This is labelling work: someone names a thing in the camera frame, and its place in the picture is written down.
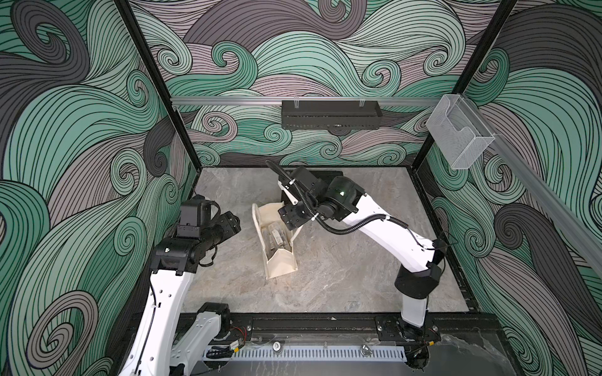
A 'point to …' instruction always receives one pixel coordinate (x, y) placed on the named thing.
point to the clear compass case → (274, 238)
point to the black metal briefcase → (326, 175)
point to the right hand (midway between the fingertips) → (288, 213)
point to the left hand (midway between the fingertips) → (231, 221)
